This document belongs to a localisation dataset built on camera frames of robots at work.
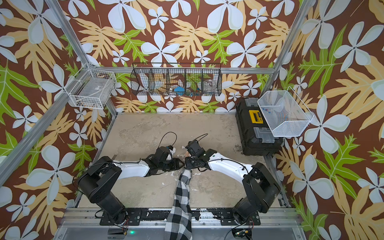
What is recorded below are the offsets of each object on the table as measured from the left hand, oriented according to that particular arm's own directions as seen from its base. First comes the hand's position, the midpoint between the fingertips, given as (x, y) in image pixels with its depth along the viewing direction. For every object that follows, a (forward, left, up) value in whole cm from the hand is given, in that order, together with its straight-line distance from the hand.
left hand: (184, 163), depth 90 cm
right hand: (-1, -2, +3) cm, 4 cm away
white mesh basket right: (+20, -58, +23) cm, 66 cm away
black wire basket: (+48, +3, +27) cm, 55 cm away
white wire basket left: (+31, +53, +31) cm, 69 cm away
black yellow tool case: (+11, -42, +14) cm, 46 cm away
